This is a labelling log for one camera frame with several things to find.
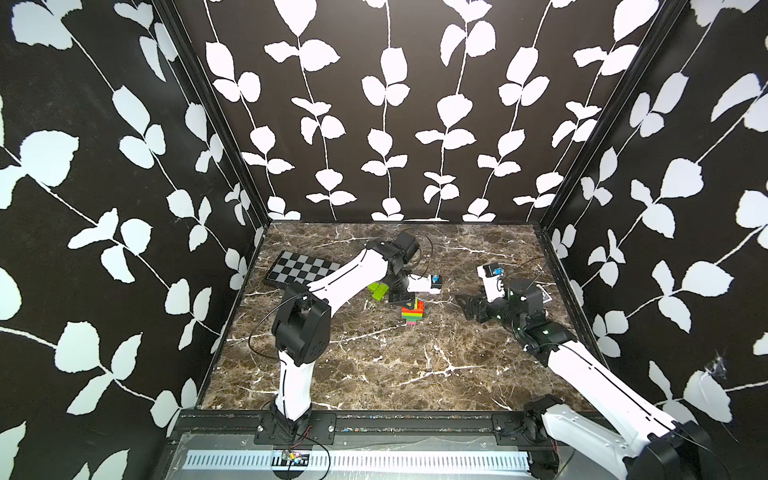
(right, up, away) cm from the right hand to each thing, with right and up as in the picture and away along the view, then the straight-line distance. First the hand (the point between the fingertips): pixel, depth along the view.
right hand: (466, 287), depth 81 cm
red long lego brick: (-12, -7, +5) cm, 15 cm away
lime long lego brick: (-25, -3, +18) cm, 31 cm away
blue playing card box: (+31, -6, +17) cm, 36 cm away
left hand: (-15, -3, +6) cm, 16 cm away
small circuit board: (-45, -40, -10) cm, 61 cm away
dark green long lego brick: (-14, -11, +10) cm, 21 cm away
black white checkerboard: (-57, +4, +23) cm, 61 cm away
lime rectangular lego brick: (-14, -9, +7) cm, 19 cm away
